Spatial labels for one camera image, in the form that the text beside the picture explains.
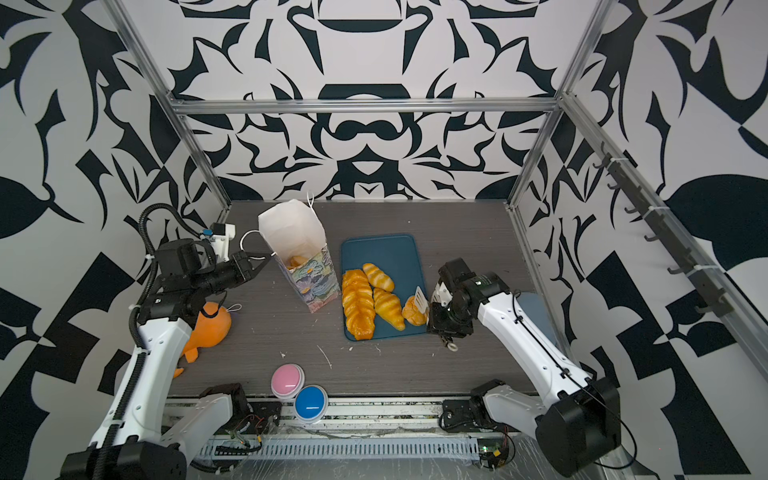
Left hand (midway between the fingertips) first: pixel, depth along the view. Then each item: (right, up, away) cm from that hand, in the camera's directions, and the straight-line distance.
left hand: (269, 252), depth 73 cm
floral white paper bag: (0, +3, +25) cm, 25 cm away
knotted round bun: (+36, -18, +15) cm, 43 cm away
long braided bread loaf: (+20, -16, +17) cm, 31 cm away
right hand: (+40, -19, +4) cm, 45 cm away
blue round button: (+10, -37, +2) cm, 38 cm away
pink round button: (+2, -34, +7) cm, 35 cm away
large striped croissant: (+29, -17, +16) cm, 37 cm away
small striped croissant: (+25, -9, +23) cm, 36 cm away
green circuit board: (+53, -47, -2) cm, 71 cm away
